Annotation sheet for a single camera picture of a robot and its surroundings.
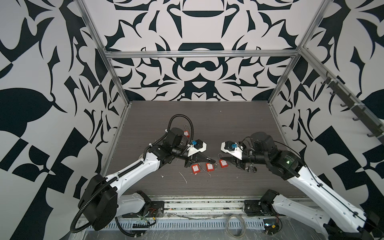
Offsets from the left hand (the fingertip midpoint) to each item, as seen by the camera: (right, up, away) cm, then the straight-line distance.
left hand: (209, 156), depth 70 cm
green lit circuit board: (+29, -33, +1) cm, 44 cm away
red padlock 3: (-12, +8, +31) cm, 34 cm away
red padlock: (-6, -11, +17) cm, 21 cm away
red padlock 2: (+2, -10, +15) cm, 18 cm away
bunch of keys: (+25, -10, +15) cm, 31 cm away
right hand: (+6, +3, -4) cm, 8 cm away
